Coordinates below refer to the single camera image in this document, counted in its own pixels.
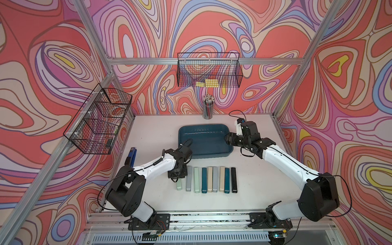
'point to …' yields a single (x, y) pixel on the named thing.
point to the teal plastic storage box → (209, 140)
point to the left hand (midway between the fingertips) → (183, 176)
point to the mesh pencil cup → (208, 103)
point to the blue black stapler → (130, 161)
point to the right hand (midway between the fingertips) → (228, 141)
